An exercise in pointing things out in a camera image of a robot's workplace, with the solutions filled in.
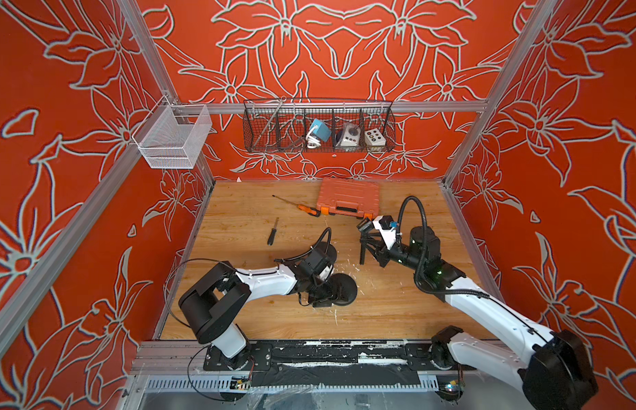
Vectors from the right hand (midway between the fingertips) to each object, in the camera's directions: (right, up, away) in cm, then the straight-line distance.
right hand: (360, 238), depth 76 cm
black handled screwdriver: (-31, -1, +25) cm, 40 cm away
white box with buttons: (+9, +36, +19) cm, 42 cm away
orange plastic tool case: (+1, +13, +33) cm, 36 cm away
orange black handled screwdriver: (-16, +8, +31) cm, 36 cm away
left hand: (-4, -21, +5) cm, 22 cm away
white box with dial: (-1, +35, +15) cm, 38 cm away
